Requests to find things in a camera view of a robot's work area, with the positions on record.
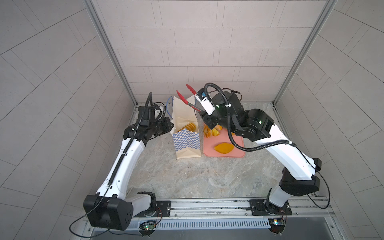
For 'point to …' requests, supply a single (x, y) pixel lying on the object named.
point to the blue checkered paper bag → (187, 144)
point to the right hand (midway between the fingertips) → (202, 109)
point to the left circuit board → (148, 225)
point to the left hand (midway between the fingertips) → (177, 122)
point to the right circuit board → (277, 224)
